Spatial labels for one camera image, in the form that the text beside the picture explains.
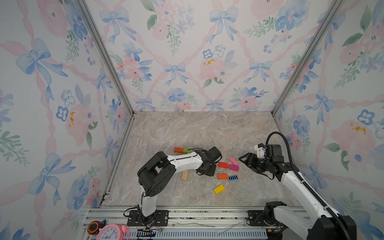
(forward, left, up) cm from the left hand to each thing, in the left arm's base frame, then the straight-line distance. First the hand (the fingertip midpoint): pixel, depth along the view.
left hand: (211, 171), depth 89 cm
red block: (+5, -7, -1) cm, 9 cm away
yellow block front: (-10, -3, -1) cm, 11 cm away
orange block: (+15, +21, 0) cm, 26 cm away
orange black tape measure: (-28, +57, +3) cm, 63 cm away
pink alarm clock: (-30, +48, +2) cm, 56 cm away
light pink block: (+8, -14, 0) cm, 16 cm away
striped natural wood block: (-2, +16, 0) cm, 16 cm away
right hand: (+3, -17, +10) cm, 20 cm away
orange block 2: (-2, -7, -2) cm, 7 cm away
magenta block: (+4, -14, -1) cm, 14 cm away
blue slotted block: (-4, -12, +1) cm, 13 cm away
